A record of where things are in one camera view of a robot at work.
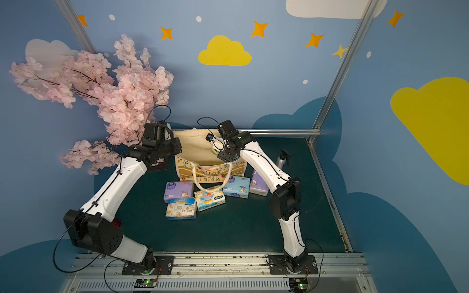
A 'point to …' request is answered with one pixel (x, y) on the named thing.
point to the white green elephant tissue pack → (207, 200)
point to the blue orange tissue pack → (181, 209)
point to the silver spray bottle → (284, 157)
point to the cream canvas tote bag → (195, 162)
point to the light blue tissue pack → (237, 186)
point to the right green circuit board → (304, 286)
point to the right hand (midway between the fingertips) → (231, 146)
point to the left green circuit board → (150, 282)
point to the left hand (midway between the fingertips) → (184, 142)
